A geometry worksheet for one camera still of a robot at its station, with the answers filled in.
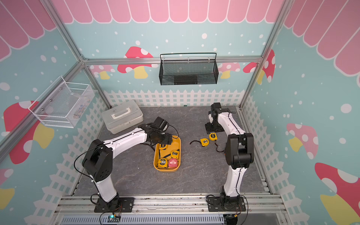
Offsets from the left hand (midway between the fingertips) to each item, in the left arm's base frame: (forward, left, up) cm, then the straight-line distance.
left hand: (167, 142), depth 90 cm
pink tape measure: (-12, -4, -5) cm, 14 cm away
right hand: (+9, -31, +1) cm, 33 cm away
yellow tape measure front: (-13, +2, -4) cm, 13 cm away
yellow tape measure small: (-5, -5, -6) cm, 9 cm away
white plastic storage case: (+17, +32, +5) cm, 37 cm away
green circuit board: (-41, +25, -10) cm, 49 cm away
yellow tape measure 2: (+8, -32, -5) cm, 34 cm away
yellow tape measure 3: (-1, +3, -5) cm, 6 cm away
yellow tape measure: (+4, -25, -6) cm, 26 cm away
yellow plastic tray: (-8, 0, -7) cm, 10 cm away
